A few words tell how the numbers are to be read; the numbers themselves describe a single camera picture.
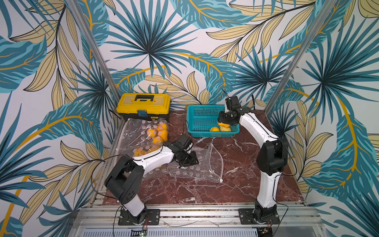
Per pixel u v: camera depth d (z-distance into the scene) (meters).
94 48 0.82
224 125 0.90
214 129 1.01
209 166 0.84
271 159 0.52
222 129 1.02
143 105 1.01
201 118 1.13
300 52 0.84
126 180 0.44
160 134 0.98
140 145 0.95
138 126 1.04
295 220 0.76
